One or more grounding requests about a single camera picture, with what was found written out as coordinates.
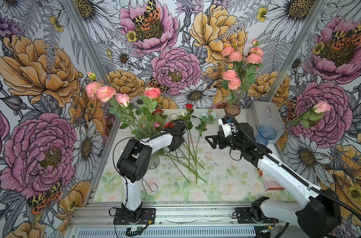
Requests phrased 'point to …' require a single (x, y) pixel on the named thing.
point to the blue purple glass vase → (266, 132)
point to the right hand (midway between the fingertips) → (211, 138)
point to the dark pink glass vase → (231, 110)
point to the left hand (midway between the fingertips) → (177, 146)
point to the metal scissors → (153, 187)
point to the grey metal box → (263, 113)
